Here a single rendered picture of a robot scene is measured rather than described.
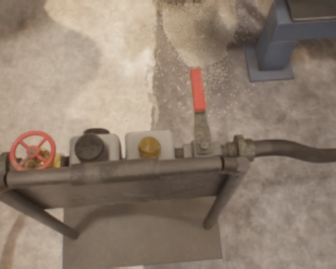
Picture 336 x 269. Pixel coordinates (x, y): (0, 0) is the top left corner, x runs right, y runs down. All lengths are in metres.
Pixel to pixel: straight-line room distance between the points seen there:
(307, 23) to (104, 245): 0.79
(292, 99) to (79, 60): 0.69
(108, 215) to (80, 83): 0.43
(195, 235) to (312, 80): 0.61
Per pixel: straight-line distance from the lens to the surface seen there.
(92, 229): 1.10
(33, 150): 0.64
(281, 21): 1.10
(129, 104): 1.21
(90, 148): 0.62
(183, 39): 1.33
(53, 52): 1.35
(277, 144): 0.70
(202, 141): 0.65
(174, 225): 1.08
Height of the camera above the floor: 1.08
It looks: 68 degrees down
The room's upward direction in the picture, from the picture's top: straight up
